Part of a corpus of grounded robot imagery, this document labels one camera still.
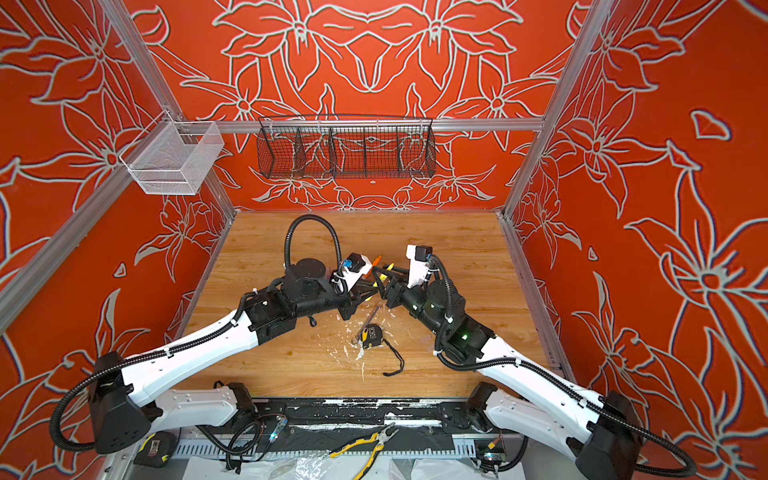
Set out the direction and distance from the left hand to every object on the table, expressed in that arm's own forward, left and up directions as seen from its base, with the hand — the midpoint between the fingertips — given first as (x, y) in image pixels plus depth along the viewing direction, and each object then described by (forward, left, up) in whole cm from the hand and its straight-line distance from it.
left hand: (375, 283), depth 68 cm
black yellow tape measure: (-33, +48, -23) cm, 63 cm away
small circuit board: (-29, -30, -26) cm, 50 cm away
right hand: (+1, +1, +4) cm, 4 cm away
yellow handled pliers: (-27, -3, -25) cm, 37 cm away
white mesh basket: (+39, +67, +6) cm, 78 cm away
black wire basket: (+52, +17, +3) cm, 55 cm away
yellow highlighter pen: (0, -2, +3) cm, 4 cm away
